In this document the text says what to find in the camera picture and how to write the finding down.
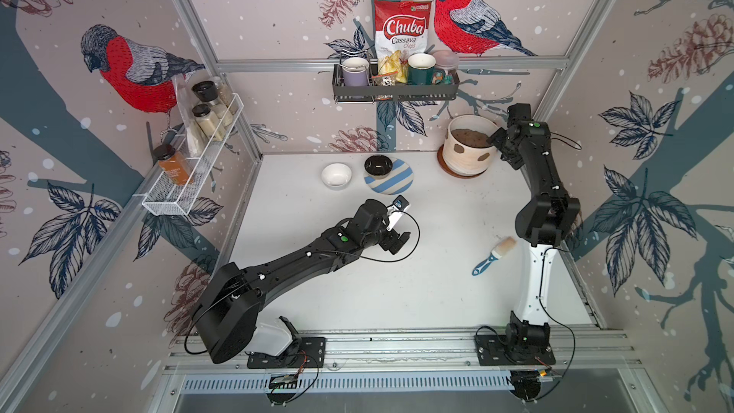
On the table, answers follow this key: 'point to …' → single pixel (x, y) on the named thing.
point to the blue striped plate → (399, 181)
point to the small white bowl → (336, 176)
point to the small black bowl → (377, 166)
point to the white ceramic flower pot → (465, 149)
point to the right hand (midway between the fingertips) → (495, 145)
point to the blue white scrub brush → (500, 249)
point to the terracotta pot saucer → (444, 167)
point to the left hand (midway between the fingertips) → (402, 215)
